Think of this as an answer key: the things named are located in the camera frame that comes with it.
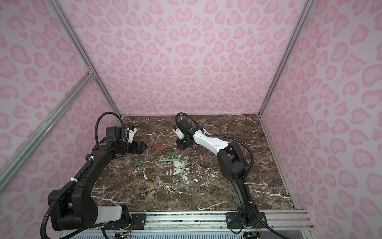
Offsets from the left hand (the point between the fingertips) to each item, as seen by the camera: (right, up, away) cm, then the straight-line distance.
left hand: (138, 142), depth 85 cm
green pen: (+19, -10, +12) cm, 25 cm away
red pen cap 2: (+11, -5, +16) cm, 19 cm away
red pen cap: (+8, -5, +16) cm, 18 cm away
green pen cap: (-5, -14, +8) cm, 17 cm away
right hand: (+24, -1, +8) cm, 25 cm away
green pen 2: (+14, -12, +10) cm, 21 cm away
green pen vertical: (+26, -15, +8) cm, 30 cm away
